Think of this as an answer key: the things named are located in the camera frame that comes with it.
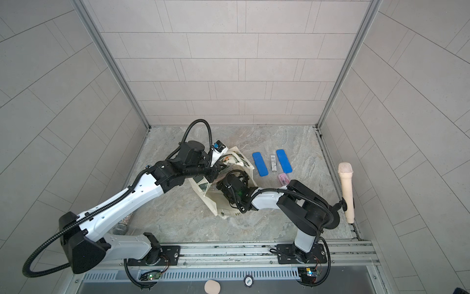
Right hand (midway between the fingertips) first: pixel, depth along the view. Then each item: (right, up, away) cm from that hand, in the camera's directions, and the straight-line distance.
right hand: (218, 188), depth 87 cm
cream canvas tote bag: (+9, +15, -15) cm, 23 cm away
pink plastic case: (+33, +3, +5) cm, 34 cm away
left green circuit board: (-22, -26, -22) cm, 40 cm away
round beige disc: (+1, -29, -23) cm, 37 cm away
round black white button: (+14, -29, -21) cm, 38 cm away
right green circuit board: (+37, -27, -19) cm, 50 cm away
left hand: (+6, +13, -15) cm, 21 cm away
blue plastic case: (+35, +12, +12) cm, 39 cm away
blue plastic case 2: (+21, +11, +12) cm, 26 cm away
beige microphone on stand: (+48, +13, -25) cm, 56 cm away
